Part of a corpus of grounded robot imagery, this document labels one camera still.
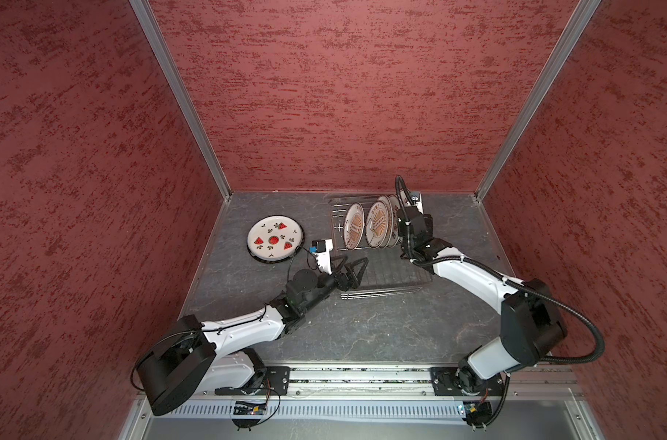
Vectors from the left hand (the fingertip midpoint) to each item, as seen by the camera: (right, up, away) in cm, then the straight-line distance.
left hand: (359, 263), depth 76 cm
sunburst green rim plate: (+8, +11, +24) cm, 27 cm away
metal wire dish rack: (+12, -7, +20) cm, 25 cm away
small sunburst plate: (0, +9, +24) cm, 26 cm away
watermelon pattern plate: (-31, +5, +27) cm, 42 cm away
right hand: (+18, +13, +11) cm, 25 cm away
